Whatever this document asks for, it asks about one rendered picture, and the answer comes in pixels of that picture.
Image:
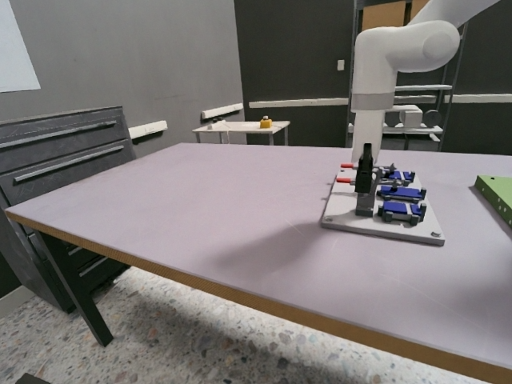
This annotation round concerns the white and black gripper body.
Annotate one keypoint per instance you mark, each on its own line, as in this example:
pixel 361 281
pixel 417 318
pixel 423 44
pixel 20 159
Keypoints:
pixel 368 129

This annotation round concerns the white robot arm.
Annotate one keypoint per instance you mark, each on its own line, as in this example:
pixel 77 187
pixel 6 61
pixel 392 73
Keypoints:
pixel 425 44

